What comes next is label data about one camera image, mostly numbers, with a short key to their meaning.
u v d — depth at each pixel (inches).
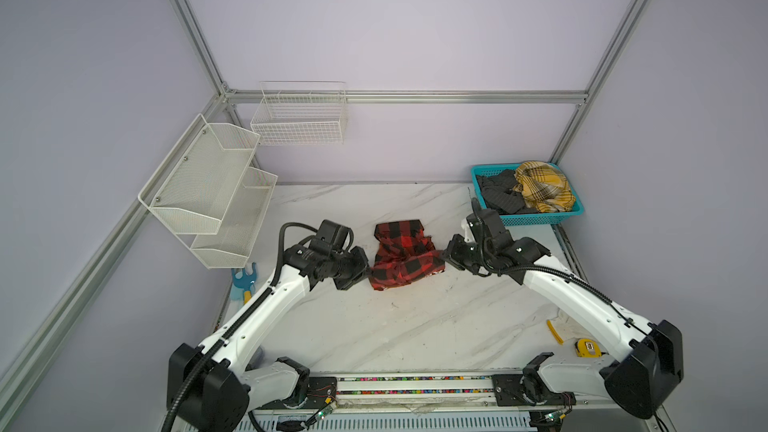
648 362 15.1
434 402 28.8
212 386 14.9
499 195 41.2
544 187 41.0
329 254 23.5
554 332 32.9
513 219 39.8
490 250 23.3
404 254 38.3
